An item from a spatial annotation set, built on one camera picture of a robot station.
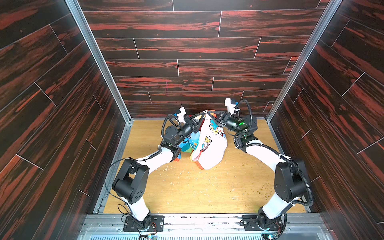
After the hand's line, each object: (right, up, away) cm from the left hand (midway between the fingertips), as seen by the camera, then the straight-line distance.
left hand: (206, 115), depth 70 cm
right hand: (+2, +2, 0) cm, 3 cm away
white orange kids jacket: (+4, -16, +19) cm, 25 cm away
